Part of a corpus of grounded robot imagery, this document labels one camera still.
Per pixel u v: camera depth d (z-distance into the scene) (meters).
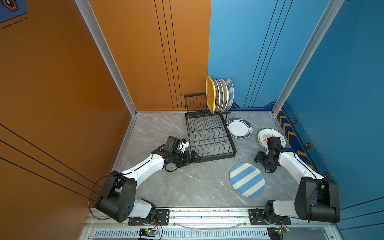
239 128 1.09
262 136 1.05
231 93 0.85
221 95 0.81
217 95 0.81
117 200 0.42
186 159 0.74
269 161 0.73
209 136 1.03
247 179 0.85
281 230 0.70
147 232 0.71
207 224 0.73
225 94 0.83
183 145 0.81
